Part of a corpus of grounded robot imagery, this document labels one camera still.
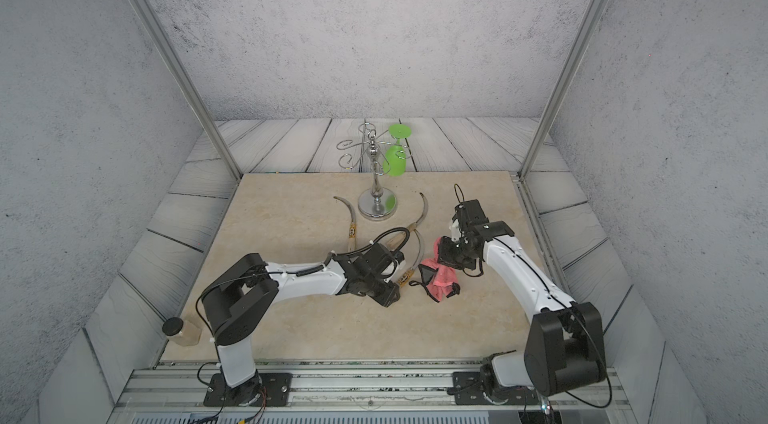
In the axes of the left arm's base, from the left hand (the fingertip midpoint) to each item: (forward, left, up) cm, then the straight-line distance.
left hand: (400, 298), depth 87 cm
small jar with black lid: (-10, +54, +6) cm, 55 cm away
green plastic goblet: (+38, 0, +20) cm, 43 cm away
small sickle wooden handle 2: (+26, +15, 0) cm, 30 cm away
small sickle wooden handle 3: (+26, -6, -1) cm, 26 cm away
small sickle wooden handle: (+12, -6, -1) cm, 14 cm away
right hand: (+6, -12, +11) cm, 17 cm away
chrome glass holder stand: (+36, +7, 0) cm, 36 cm away
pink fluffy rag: (-1, -10, +10) cm, 14 cm away
